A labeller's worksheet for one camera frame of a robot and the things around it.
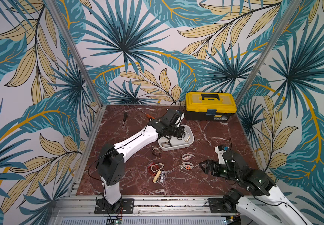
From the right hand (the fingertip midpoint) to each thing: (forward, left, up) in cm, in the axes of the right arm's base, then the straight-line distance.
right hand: (205, 165), depth 72 cm
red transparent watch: (+5, +26, -15) cm, 31 cm away
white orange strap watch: (+6, +6, -14) cm, 16 cm away
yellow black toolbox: (+43, -13, -1) cm, 45 cm away
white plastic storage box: (+22, +15, -14) cm, 30 cm away
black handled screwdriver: (+45, +50, -13) cm, 69 cm away
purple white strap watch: (-1, +22, -12) cm, 26 cm away
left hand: (+18, +10, +3) cm, 21 cm away
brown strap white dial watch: (+21, +19, -15) cm, 32 cm away
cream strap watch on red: (+4, +28, -13) cm, 31 cm away
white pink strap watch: (+11, +6, -14) cm, 19 cm away
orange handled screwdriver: (+48, +33, -14) cm, 60 cm away
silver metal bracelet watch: (+5, +10, -15) cm, 19 cm away
